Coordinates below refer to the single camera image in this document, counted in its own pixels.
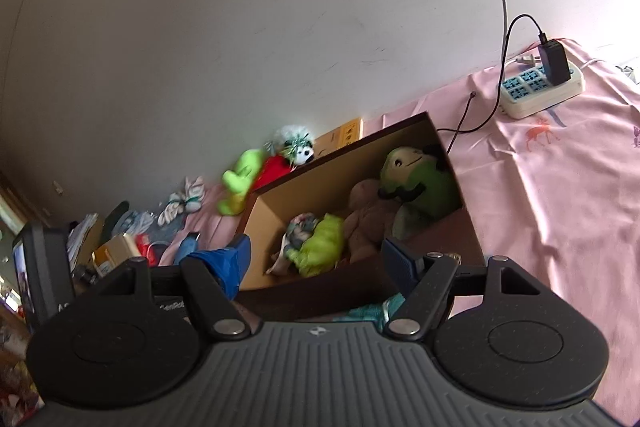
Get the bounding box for white power strip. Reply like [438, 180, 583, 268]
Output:
[500, 61, 586, 119]

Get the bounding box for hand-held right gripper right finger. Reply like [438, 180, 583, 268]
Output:
[381, 238, 543, 341]

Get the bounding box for green yellow plush toy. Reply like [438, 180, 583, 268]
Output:
[216, 148, 266, 216]

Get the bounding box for white knotted gloves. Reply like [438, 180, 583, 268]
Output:
[159, 177, 206, 228]

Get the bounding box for white papers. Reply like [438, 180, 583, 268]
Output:
[67, 213, 101, 258]

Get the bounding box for lime green cloth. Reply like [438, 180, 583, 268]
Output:
[292, 213, 347, 279]

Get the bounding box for green dinosaur plush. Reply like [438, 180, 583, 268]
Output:
[377, 146, 461, 240]

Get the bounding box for yellow box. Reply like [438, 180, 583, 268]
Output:
[92, 234, 143, 278]

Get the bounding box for small panda plush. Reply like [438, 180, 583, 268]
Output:
[290, 139, 317, 166]

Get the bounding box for brown cardboard box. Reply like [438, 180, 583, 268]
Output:
[235, 111, 486, 323]

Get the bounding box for grey pink patterned cloth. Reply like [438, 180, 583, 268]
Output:
[270, 213, 321, 277]

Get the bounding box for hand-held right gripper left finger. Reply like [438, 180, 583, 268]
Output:
[102, 234, 258, 342]

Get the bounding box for black charger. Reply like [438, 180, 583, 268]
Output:
[537, 38, 572, 86]

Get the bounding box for teal mesh bath sponge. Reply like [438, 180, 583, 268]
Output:
[332, 293, 407, 324]

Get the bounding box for black cable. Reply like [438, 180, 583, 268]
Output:
[445, 13, 548, 155]

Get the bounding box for pink printed bedsheet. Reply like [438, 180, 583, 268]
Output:
[150, 38, 640, 423]

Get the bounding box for blue plastic device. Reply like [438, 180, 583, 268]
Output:
[172, 232, 201, 265]

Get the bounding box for pink plush bear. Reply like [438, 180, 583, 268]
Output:
[342, 179, 403, 264]

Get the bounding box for white fluffy pompom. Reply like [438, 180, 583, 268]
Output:
[272, 125, 308, 152]

